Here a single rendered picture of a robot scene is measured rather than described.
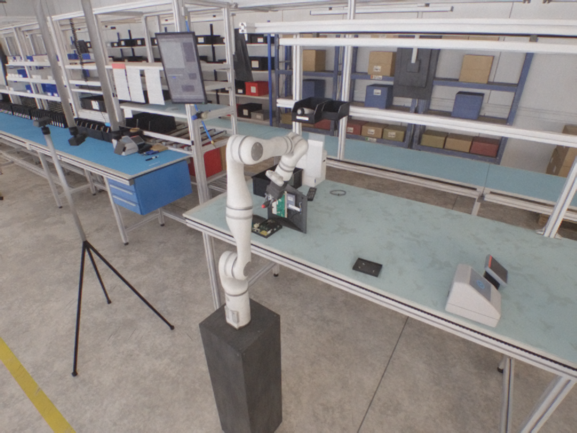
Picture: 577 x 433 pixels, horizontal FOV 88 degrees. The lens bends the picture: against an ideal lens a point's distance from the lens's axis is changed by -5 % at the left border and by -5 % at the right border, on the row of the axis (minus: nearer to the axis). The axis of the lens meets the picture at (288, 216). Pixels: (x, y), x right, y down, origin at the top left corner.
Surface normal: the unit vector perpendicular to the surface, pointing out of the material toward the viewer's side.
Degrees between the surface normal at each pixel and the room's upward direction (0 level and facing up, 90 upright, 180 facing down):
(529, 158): 90
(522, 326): 0
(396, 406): 0
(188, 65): 101
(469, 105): 90
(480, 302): 90
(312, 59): 90
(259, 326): 0
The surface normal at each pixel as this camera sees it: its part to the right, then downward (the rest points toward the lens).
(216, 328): 0.00, -0.87
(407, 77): -0.51, 0.53
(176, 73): -0.14, 0.64
